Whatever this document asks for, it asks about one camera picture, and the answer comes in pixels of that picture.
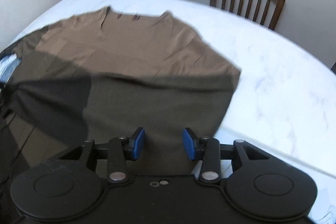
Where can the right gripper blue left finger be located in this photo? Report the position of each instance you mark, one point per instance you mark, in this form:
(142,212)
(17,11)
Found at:
(121,150)

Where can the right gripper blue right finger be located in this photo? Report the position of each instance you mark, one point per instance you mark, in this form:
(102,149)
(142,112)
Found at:
(207,150)

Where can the brown two-tone sweater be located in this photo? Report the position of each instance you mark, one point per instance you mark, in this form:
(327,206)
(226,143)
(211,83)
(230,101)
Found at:
(102,74)

